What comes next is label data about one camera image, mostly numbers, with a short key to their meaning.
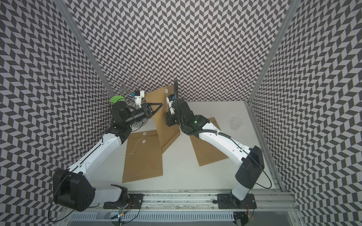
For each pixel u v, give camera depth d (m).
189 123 0.54
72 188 0.40
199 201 0.76
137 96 0.67
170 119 0.66
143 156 0.91
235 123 0.99
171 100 0.63
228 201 0.74
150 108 0.66
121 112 0.56
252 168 0.42
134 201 0.74
